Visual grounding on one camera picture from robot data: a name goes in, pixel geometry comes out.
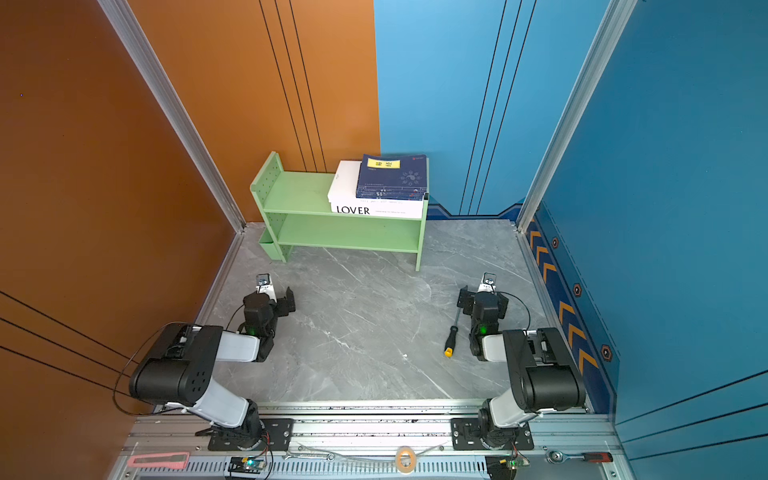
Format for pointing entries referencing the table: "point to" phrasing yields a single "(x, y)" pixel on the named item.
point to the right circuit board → (503, 467)
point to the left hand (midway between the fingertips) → (274, 287)
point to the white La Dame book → (344, 186)
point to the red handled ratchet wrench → (557, 457)
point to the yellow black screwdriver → (449, 347)
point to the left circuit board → (246, 465)
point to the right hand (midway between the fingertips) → (480, 289)
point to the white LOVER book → (378, 208)
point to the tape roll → (405, 459)
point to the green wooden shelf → (294, 210)
